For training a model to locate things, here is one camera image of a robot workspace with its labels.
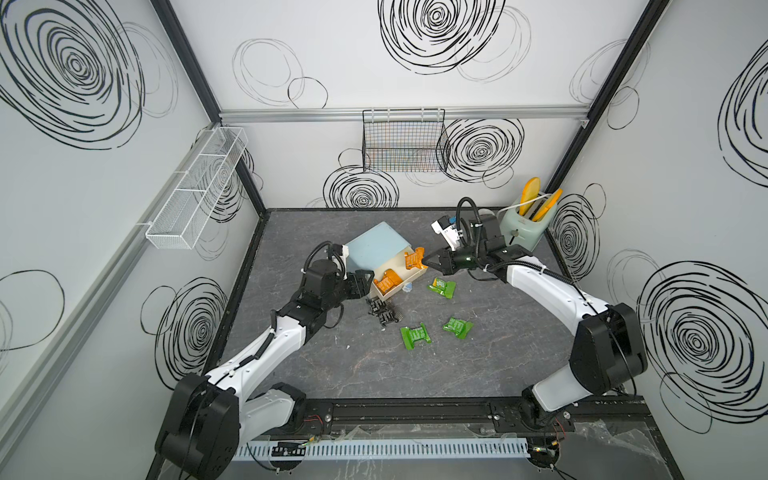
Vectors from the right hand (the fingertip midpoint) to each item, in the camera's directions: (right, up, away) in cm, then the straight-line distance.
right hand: (425, 262), depth 80 cm
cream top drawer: (-7, -2, +9) cm, 11 cm away
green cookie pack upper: (+8, -10, +16) cm, 20 cm away
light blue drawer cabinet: (-14, +3, +10) cm, 18 cm away
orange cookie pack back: (-2, 0, +2) cm, 3 cm away
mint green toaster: (+32, +9, +14) cm, 36 cm away
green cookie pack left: (-4, -22, +6) cm, 23 cm away
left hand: (-16, -4, +2) cm, 17 cm away
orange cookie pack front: (-10, -6, +6) cm, 13 cm away
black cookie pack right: (-10, -17, +10) cm, 22 cm away
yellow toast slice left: (+37, +22, +17) cm, 46 cm away
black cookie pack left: (-14, -14, +11) cm, 23 cm away
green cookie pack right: (+11, -20, +8) cm, 25 cm away
